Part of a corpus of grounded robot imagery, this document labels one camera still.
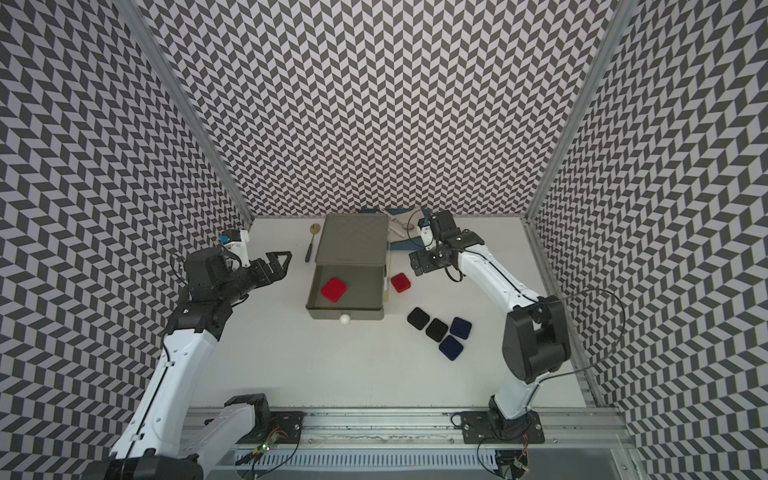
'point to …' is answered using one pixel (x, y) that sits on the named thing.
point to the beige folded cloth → (404, 225)
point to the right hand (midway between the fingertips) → (427, 264)
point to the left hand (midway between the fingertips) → (278, 260)
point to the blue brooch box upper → (460, 327)
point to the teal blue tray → (410, 243)
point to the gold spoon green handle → (314, 229)
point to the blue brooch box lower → (450, 347)
